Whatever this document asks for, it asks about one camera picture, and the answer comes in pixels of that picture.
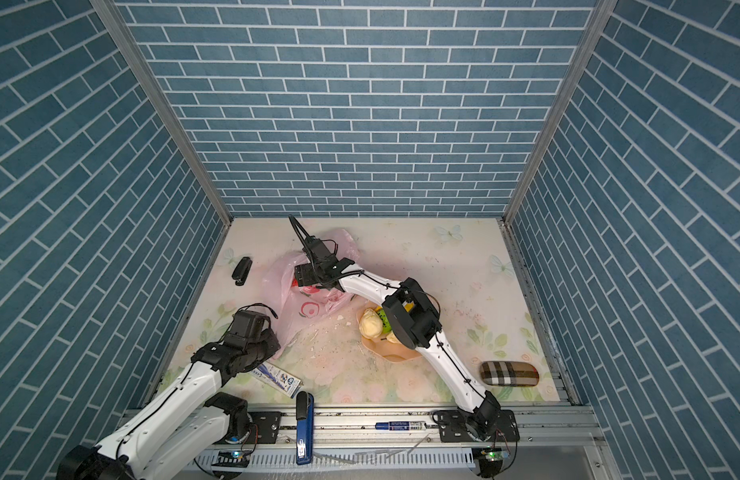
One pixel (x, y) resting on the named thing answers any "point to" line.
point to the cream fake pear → (393, 338)
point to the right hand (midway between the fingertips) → (301, 269)
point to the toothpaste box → (277, 378)
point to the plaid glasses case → (508, 373)
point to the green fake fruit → (386, 326)
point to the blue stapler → (304, 427)
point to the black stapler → (242, 271)
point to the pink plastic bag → (292, 306)
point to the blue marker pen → (418, 425)
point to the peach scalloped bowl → (381, 346)
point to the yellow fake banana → (378, 308)
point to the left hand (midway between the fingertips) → (279, 342)
